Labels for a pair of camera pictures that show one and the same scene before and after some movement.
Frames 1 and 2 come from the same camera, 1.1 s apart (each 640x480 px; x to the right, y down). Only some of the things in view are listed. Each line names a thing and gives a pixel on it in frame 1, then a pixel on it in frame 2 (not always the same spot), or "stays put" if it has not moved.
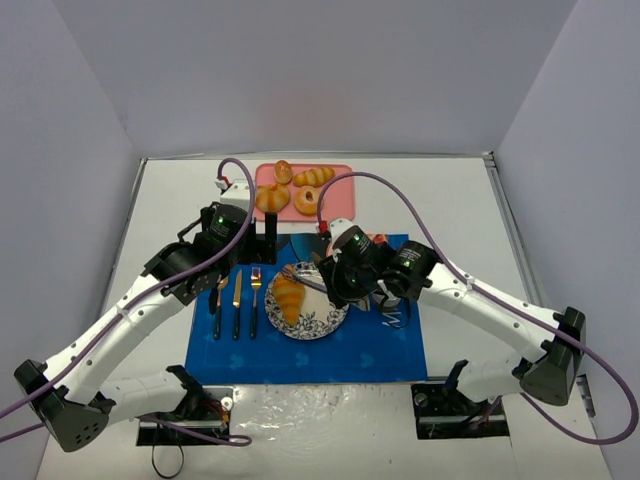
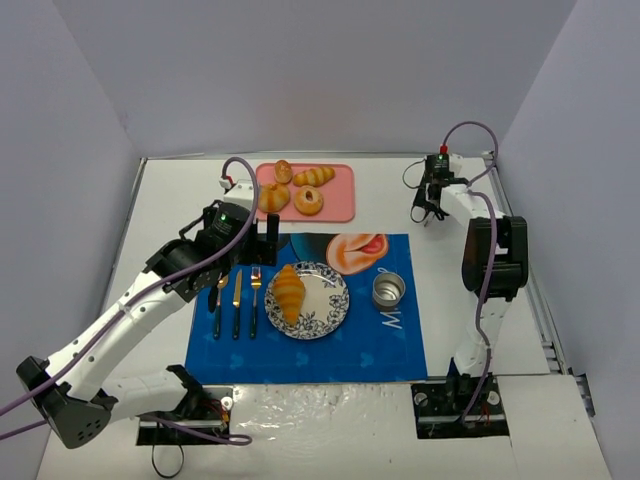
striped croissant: (289, 293) stays put
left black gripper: (265, 248) stays put
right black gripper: (327, 278) to (431, 195)
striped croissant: (314, 177) stays put
